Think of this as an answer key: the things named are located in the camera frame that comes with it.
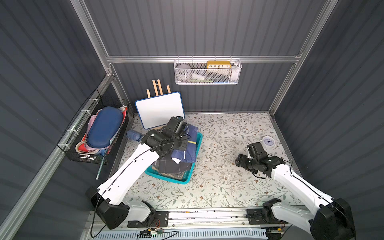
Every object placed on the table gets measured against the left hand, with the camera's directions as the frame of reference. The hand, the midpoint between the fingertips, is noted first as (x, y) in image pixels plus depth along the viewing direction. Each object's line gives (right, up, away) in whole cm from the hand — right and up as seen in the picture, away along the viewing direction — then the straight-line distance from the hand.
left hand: (183, 141), depth 72 cm
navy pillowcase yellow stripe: (+2, -8, +3) cm, 9 cm away
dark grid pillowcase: (-10, -14, +11) cm, 21 cm away
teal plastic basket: (-20, -19, +14) cm, 31 cm away
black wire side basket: (-46, +1, -11) cm, 48 cm away
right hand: (+33, -13, +12) cm, 37 cm away
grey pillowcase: (-4, -21, +12) cm, 24 cm away
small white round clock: (+55, -3, +27) cm, 62 cm away
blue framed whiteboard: (-17, +17, +22) cm, 33 cm away
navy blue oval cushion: (-36, +7, -5) cm, 37 cm away
